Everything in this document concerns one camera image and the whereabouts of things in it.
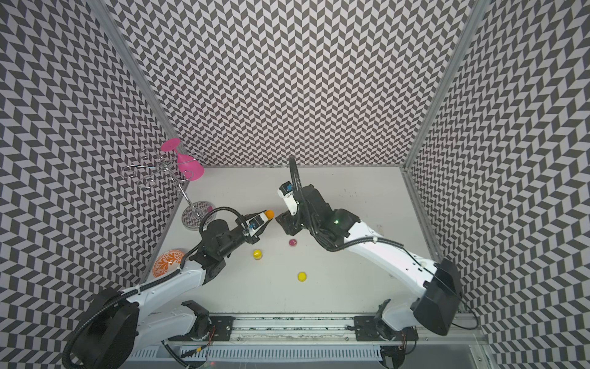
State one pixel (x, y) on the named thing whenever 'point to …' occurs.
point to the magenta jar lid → (293, 242)
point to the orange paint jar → (270, 214)
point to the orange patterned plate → (161, 264)
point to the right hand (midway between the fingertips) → (286, 218)
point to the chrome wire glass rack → (154, 168)
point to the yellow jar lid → (301, 277)
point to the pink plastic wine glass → (188, 167)
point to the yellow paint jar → (256, 254)
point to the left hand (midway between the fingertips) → (266, 214)
